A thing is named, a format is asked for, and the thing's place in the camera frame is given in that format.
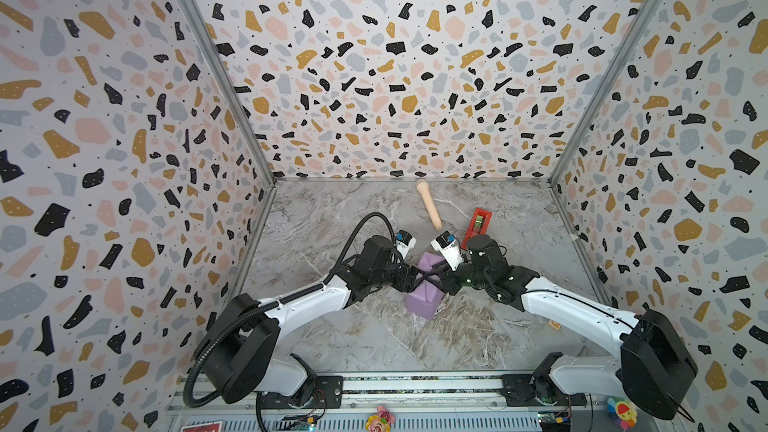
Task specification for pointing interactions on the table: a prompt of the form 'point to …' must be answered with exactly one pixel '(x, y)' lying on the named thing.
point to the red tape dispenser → (477, 225)
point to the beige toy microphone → (423, 186)
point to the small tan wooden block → (556, 325)
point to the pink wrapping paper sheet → (425, 297)
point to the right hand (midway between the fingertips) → (426, 267)
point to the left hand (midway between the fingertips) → (419, 268)
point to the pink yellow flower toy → (381, 422)
